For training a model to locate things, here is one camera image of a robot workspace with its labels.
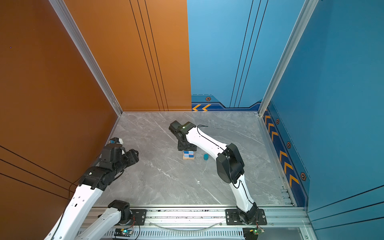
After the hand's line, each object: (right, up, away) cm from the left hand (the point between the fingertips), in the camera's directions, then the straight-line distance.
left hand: (134, 152), depth 76 cm
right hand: (+25, 0, +13) cm, 28 cm away
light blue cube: (+28, -3, +13) cm, 32 cm away
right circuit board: (+60, -36, -6) cm, 70 cm away
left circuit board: (-3, -37, -5) cm, 38 cm away
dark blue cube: (+25, -2, +14) cm, 29 cm away
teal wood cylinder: (+38, -6, +18) cm, 42 cm away
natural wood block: (+26, -7, +18) cm, 32 cm away
